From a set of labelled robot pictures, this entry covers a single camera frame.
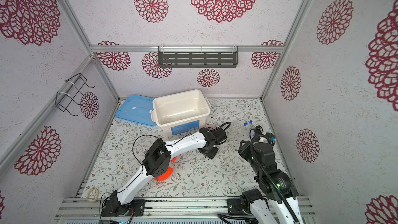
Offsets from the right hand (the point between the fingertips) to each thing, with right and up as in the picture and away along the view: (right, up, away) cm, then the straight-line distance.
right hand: (243, 141), depth 70 cm
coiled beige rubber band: (-76, -28, +8) cm, 81 cm away
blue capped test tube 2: (+12, +1, +35) cm, 37 cm away
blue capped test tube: (+10, +5, +21) cm, 23 cm away
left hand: (-14, -12, +22) cm, 29 cm away
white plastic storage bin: (-33, +12, +42) cm, 55 cm away
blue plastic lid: (-66, +16, +43) cm, 80 cm away
